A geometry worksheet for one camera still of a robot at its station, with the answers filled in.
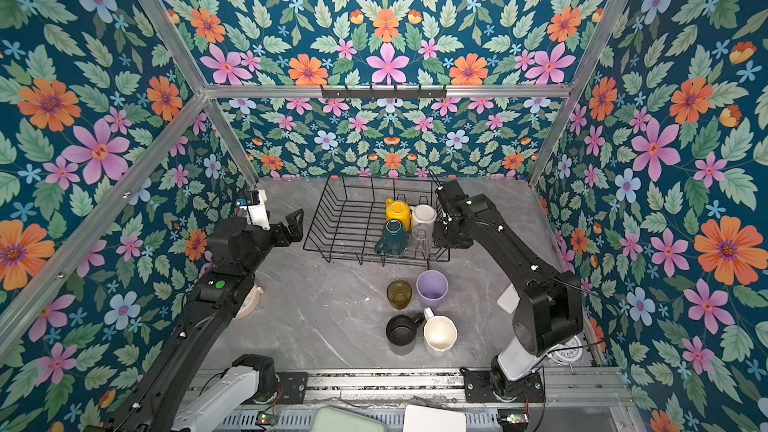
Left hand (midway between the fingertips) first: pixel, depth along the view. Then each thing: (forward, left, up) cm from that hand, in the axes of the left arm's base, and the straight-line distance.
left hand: (287, 203), depth 71 cm
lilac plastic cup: (-13, -35, -25) cm, 45 cm away
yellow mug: (+12, -27, -20) cm, 36 cm away
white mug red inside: (+9, -35, -22) cm, 42 cm away
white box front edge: (-43, -31, -28) cm, 60 cm away
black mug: (-22, -26, -31) cm, 46 cm away
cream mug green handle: (+2, -25, -23) cm, 34 cm away
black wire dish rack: (+18, -9, -32) cm, 38 cm away
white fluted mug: (-25, -36, -27) cm, 52 cm away
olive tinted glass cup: (-12, -26, -31) cm, 42 cm away
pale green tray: (-42, -9, -29) cm, 52 cm away
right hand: (-2, -40, -17) cm, 43 cm away
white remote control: (-15, -60, -33) cm, 70 cm away
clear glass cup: (+2, -34, -22) cm, 41 cm away
